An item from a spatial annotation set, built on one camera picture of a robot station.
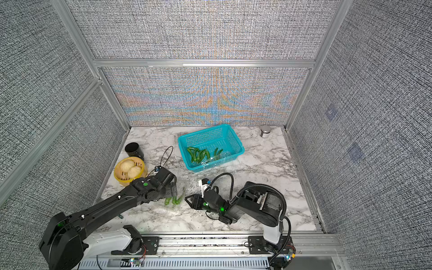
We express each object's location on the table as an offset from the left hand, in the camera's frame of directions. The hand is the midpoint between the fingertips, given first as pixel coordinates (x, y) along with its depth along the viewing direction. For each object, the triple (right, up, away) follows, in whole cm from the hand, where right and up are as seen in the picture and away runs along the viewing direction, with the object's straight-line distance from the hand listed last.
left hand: (170, 189), depth 83 cm
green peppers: (+11, +15, +18) cm, 26 cm away
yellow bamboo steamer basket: (-29, +4, +9) cm, 30 cm away
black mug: (-26, +19, +15) cm, 35 cm away
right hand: (+8, -3, -1) cm, 8 cm away
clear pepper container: (+1, -9, +1) cm, 9 cm away
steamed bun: (-21, +8, +7) cm, 24 cm away
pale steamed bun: (-27, +10, +10) cm, 31 cm away
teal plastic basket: (+19, +20, +27) cm, 38 cm away
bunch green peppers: (+1, -6, +2) cm, 7 cm away
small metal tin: (+55, +31, +28) cm, 69 cm away
